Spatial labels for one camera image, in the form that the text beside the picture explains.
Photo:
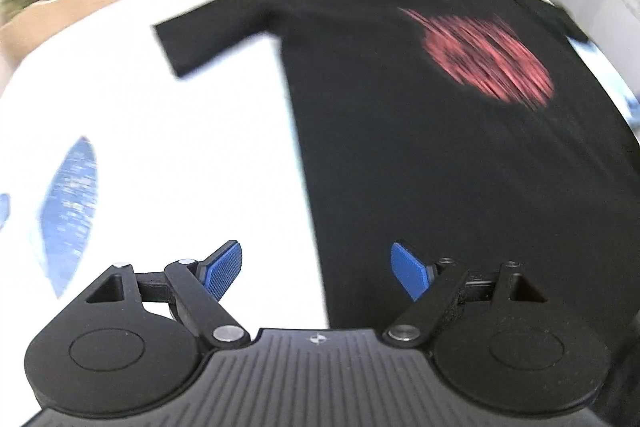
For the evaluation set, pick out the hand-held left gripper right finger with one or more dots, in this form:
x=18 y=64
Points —
x=411 y=271

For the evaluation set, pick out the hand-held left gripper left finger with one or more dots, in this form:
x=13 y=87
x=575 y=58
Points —
x=222 y=269

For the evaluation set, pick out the black t-shirt with red print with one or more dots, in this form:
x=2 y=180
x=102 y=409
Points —
x=400 y=167

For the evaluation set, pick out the white blue-patterned tablecloth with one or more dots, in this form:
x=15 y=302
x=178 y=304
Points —
x=200 y=132

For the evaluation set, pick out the light wooden side cabinet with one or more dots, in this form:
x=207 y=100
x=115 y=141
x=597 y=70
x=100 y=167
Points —
x=30 y=27

